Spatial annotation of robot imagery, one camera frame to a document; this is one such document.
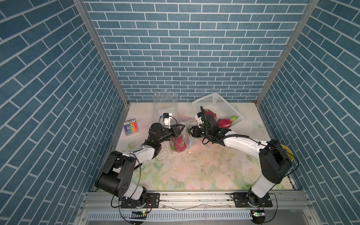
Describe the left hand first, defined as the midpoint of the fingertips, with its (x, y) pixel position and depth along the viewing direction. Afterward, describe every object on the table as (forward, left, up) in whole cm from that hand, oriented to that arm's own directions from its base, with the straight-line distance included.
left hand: (188, 127), depth 81 cm
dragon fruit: (+11, -27, -10) cm, 31 cm away
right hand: (+1, -2, -6) cm, 6 cm away
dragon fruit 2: (-5, +5, -10) cm, 12 cm away
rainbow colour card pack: (+12, +42, -19) cm, 47 cm away
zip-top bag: (-2, +1, -3) cm, 4 cm away
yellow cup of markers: (-11, -56, -4) cm, 58 cm away
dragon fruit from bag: (+22, -16, -12) cm, 30 cm away
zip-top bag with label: (+38, +19, -18) cm, 46 cm away
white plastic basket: (+36, -23, -14) cm, 45 cm away
